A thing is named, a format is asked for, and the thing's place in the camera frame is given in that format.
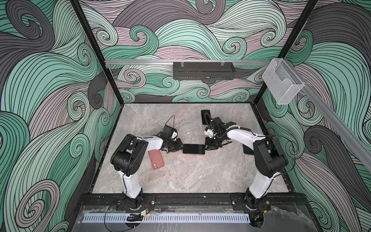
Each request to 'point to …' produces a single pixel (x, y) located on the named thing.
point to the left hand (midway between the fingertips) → (184, 146)
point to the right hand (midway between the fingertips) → (205, 148)
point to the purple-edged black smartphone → (193, 149)
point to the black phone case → (206, 116)
